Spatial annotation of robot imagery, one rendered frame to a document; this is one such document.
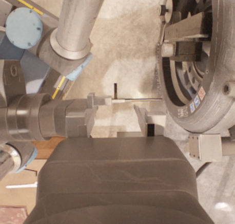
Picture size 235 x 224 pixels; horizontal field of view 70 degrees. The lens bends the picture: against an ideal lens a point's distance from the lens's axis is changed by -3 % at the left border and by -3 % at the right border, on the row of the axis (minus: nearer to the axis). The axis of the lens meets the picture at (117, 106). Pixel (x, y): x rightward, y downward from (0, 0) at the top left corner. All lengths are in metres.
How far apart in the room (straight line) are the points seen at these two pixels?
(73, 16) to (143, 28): 0.91
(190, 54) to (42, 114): 0.49
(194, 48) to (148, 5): 0.88
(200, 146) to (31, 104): 0.58
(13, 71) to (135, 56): 1.15
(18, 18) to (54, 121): 0.57
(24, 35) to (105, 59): 0.75
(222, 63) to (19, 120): 0.46
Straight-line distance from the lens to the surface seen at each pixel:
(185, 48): 0.60
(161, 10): 0.93
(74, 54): 0.66
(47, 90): 1.13
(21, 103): 0.28
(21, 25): 0.77
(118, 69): 1.36
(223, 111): 0.57
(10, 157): 0.87
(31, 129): 0.27
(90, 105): 0.25
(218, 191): 2.10
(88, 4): 0.52
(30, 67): 1.05
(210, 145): 0.71
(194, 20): 0.64
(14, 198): 1.39
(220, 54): 0.51
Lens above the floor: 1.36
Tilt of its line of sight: 76 degrees down
